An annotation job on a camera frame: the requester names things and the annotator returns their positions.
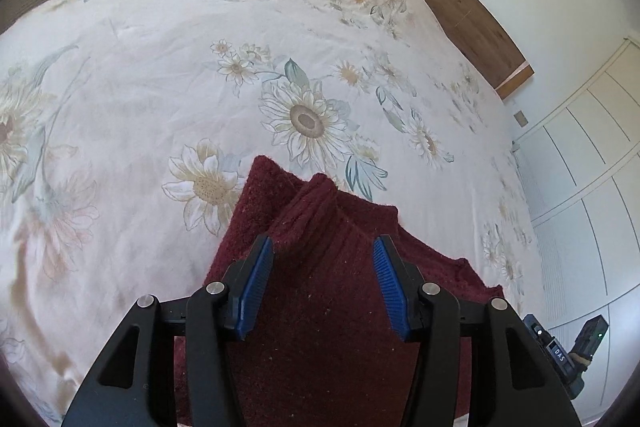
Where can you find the white wardrobe doors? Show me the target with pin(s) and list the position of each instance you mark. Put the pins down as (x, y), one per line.
(590, 187)

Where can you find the floral cream duvet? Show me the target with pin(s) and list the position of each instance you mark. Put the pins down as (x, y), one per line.
(150, 82)

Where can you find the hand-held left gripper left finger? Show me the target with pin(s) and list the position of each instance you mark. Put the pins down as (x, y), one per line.
(255, 289)

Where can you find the beige wall switch plate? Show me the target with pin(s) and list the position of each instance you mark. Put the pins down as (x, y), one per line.
(521, 118)

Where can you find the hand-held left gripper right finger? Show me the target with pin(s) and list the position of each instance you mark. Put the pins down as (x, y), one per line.
(392, 292)

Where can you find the dark red knit sweater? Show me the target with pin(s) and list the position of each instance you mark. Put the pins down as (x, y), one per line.
(320, 307)

